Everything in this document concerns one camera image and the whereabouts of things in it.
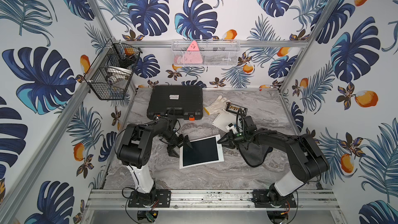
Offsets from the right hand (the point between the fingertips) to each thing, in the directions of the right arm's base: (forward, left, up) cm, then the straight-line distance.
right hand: (219, 143), depth 85 cm
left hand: (-2, +19, -5) cm, 19 cm away
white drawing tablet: (+21, -5, -6) cm, 22 cm away
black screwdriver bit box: (+29, -14, -5) cm, 33 cm away
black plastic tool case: (+30, +21, +1) cm, 36 cm away
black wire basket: (+43, +63, +28) cm, 81 cm away
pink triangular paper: (+41, +15, +29) cm, 52 cm away
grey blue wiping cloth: (-3, -20, -6) cm, 21 cm away
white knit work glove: (+31, -1, -6) cm, 32 cm away
